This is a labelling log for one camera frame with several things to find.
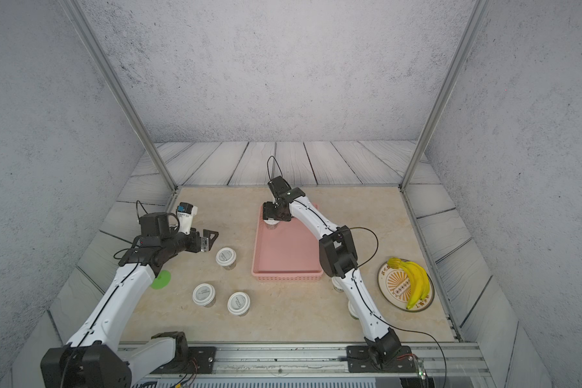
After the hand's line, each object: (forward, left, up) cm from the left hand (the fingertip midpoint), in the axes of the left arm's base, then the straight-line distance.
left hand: (208, 230), depth 81 cm
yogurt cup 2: (-16, +2, -13) cm, 21 cm away
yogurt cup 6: (-22, -46, -13) cm, 52 cm away
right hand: (+15, -18, -12) cm, 26 cm away
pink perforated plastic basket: (+3, -27, -19) cm, 33 cm away
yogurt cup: (-3, -4, -13) cm, 14 cm away
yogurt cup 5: (-14, -42, -12) cm, 46 cm away
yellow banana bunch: (-14, -71, -13) cm, 73 cm away
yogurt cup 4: (+12, -19, -12) cm, 26 cm away
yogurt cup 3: (-19, -10, -14) cm, 26 cm away
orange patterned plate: (-12, -64, -19) cm, 68 cm away
